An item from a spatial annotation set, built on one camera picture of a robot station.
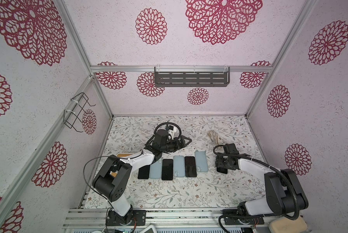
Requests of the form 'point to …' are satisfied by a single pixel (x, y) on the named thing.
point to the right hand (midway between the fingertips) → (220, 160)
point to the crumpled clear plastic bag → (214, 136)
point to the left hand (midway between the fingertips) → (188, 143)
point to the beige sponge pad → (284, 225)
